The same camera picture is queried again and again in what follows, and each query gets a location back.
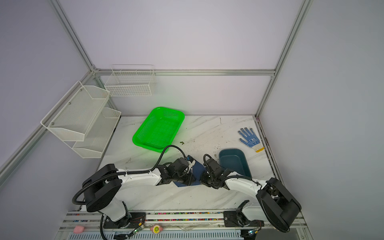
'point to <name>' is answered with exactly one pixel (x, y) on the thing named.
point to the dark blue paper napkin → (197, 169)
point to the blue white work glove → (253, 141)
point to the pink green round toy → (156, 229)
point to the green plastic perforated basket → (159, 129)
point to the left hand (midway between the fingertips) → (194, 180)
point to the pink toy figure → (78, 229)
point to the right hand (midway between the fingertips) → (197, 180)
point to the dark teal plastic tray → (235, 160)
